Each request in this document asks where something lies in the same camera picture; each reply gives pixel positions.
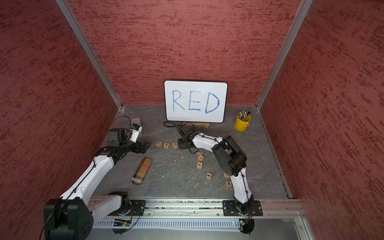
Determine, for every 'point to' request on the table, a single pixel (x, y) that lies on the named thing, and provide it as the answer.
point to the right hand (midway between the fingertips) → (183, 146)
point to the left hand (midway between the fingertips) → (142, 144)
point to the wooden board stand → (206, 124)
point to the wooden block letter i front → (228, 183)
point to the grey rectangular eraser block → (136, 121)
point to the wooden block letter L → (199, 152)
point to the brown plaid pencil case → (141, 171)
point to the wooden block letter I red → (209, 175)
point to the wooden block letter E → (166, 145)
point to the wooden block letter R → (158, 144)
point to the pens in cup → (242, 115)
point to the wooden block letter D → (175, 145)
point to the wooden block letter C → (200, 158)
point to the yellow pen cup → (241, 125)
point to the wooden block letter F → (199, 165)
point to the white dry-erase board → (205, 101)
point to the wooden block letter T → (226, 176)
